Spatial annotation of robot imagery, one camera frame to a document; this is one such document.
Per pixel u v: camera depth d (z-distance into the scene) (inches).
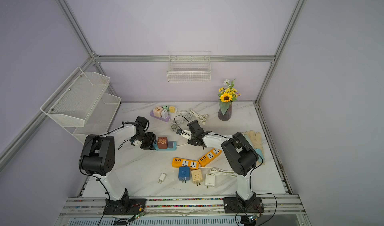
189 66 37.4
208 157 34.7
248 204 25.1
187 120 42.3
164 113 41.0
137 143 34.7
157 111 41.0
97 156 19.3
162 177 32.2
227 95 35.5
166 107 42.3
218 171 32.7
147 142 33.6
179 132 33.3
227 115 41.4
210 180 31.5
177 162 33.8
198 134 29.9
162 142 34.5
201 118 42.4
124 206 26.1
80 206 29.4
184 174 31.4
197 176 30.8
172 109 42.4
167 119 42.2
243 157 20.4
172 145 36.5
